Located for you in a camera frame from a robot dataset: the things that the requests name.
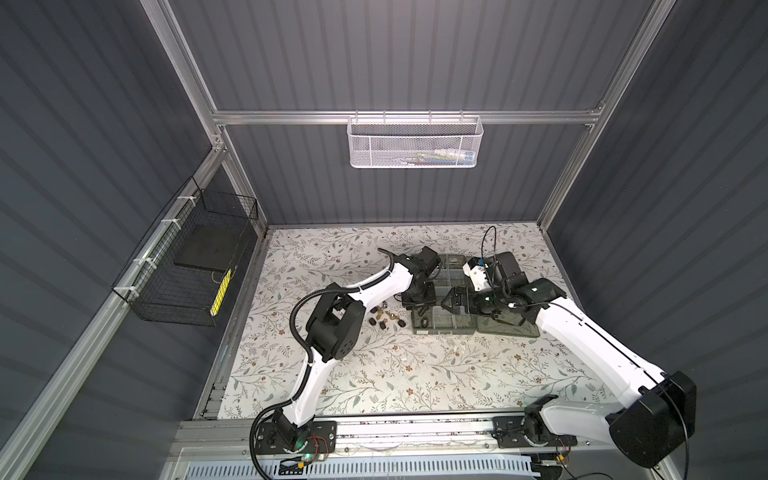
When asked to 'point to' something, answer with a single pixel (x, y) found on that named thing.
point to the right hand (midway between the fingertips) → (458, 306)
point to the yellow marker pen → (216, 304)
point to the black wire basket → (178, 273)
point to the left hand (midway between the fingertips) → (430, 305)
